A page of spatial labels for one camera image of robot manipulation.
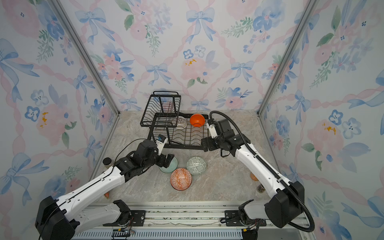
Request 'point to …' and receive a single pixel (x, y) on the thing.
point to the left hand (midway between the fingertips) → (167, 150)
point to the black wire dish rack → (163, 116)
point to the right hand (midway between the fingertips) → (209, 140)
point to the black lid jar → (106, 161)
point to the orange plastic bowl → (197, 120)
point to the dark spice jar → (260, 188)
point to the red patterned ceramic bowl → (181, 179)
